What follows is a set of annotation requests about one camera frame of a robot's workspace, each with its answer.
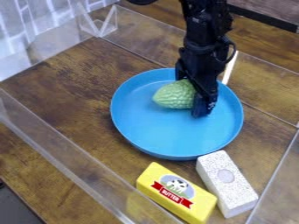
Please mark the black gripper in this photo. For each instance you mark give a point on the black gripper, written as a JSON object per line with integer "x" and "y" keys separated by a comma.
{"x": 205, "y": 51}

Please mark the clear acrylic enclosure wall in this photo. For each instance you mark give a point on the clear acrylic enclosure wall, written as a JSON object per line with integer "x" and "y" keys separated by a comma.
{"x": 66, "y": 161}

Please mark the white sheer curtain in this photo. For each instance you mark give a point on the white sheer curtain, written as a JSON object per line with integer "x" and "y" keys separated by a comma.
{"x": 39, "y": 28}

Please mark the blue round tray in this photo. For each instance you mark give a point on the blue round tray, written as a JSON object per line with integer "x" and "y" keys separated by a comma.
{"x": 169, "y": 133}

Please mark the yellow butter block toy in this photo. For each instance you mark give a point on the yellow butter block toy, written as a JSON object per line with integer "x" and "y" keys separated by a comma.
{"x": 177, "y": 194}

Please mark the white speckled block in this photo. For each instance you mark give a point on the white speckled block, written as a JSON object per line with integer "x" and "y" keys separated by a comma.
{"x": 226, "y": 182}

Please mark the black baseboard strip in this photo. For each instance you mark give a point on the black baseboard strip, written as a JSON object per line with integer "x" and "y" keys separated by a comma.
{"x": 277, "y": 22}

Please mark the green bumpy gourd toy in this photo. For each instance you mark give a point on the green bumpy gourd toy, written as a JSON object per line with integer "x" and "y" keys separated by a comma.
{"x": 175, "y": 95}

